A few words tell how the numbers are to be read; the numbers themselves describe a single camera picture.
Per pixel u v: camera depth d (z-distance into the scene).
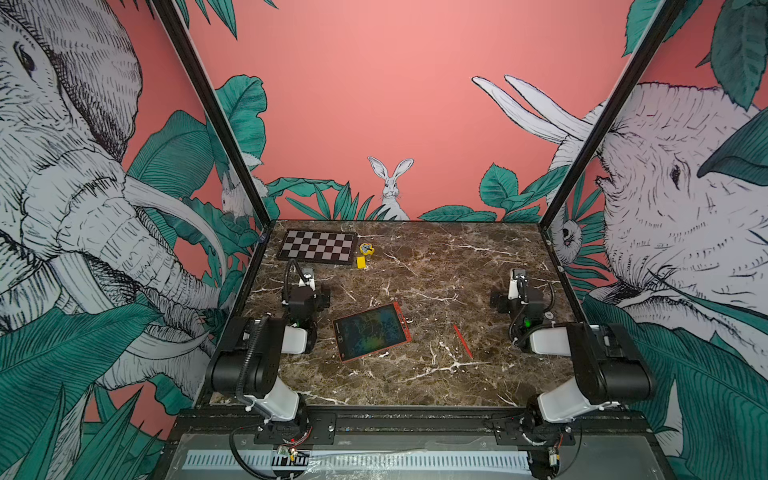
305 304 0.71
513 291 0.84
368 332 0.91
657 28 0.72
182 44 0.73
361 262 1.07
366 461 0.70
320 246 1.10
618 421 0.78
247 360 0.43
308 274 0.82
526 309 0.72
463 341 0.90
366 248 1.11
